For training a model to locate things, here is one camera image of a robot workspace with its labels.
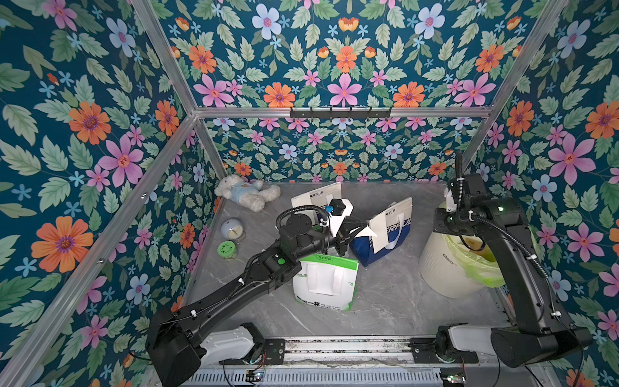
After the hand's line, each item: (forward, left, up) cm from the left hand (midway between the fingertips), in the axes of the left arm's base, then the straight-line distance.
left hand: (366, 224), depth 61 cm
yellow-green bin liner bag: (-10, -29, -8) cm, 32 cm away
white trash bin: (-7, -24, -17) cm, 30 cm away
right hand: (+5, -26, -8) cm, 28 cm away
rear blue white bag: (+22, +12, -13) cm, 28 cm away
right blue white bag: (+11, -15, -16) cm, 25 cm away
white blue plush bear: (+38, +41, -28) cm, 62 cm away
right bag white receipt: (+8, -7, -14) cm, 18 cm away
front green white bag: (-7, +11, -19) cm, 23 cm away
